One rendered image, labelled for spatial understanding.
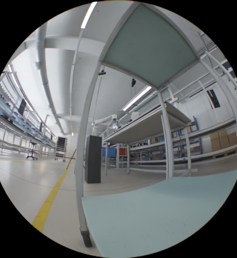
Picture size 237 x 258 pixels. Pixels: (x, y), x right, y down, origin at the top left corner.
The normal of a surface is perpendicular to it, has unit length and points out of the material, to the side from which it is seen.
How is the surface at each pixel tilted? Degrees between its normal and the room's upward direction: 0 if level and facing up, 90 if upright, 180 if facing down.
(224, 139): 90
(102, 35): 180
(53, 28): 180
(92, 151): 90
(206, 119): 90
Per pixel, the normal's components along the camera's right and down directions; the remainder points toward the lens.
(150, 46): -0.01, 0.94
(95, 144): 0.56, -0.27
